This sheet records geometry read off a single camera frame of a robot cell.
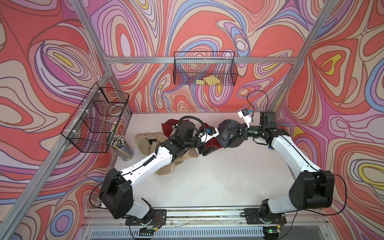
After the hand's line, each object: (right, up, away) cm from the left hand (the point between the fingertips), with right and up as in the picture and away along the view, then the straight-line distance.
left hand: (217, 141), depth 72 cm
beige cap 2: (-25, -16, +8) cm, 31 cm away
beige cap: (-42, -3, +24) cm, 49 cm away
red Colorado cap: (+2, -3, +21) cm, 21 cm away
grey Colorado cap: (+6, +3, +5) cm, 9 cm away
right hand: (+7, +3, +5) cm, 9 cm away
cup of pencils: (-53, -9, +16) cm, 56 cm away
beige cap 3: (-12, -9, +14) cm, 20 cm away
